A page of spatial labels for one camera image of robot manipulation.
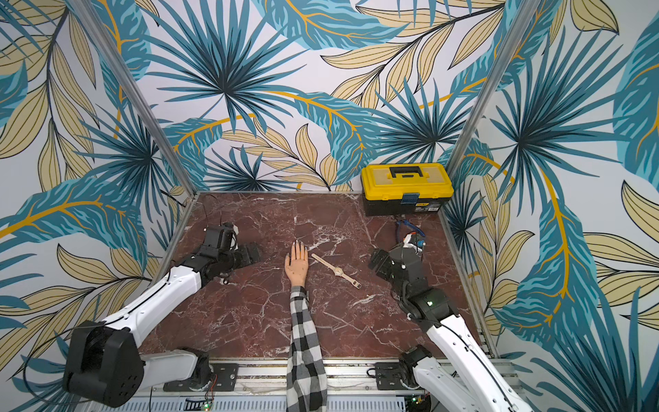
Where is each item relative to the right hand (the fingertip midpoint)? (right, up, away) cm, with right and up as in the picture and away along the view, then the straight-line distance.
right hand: (385, 256), depth 76 cm
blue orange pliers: (+17, +8, +33) cm, 38 cm away
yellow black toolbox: (+13, +23, +25) cm, 36 cm away
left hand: (-43, -2, +10) cm, 44 cm away
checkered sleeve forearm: (-22, -34, -8) cm, 41 cm away
